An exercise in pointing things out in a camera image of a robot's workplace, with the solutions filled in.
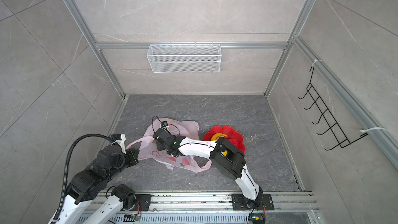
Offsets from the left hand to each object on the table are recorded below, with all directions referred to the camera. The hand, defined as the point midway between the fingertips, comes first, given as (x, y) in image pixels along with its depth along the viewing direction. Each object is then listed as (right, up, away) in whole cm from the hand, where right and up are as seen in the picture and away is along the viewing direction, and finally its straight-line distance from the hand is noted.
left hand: (139, 146), depth 70 cm
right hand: (+5, -1, +17) cm, 18 cm away
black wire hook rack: (+84, +8, -7) cm, 85 cm away
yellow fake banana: (+38, +1, +24) cm, 45 cm away
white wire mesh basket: (+17, +51, +30) cm, 61 cm away
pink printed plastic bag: (+2, -3, +7) cm, 7 cm away
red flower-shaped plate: (+47, +2, +25) cm, 53 cm away
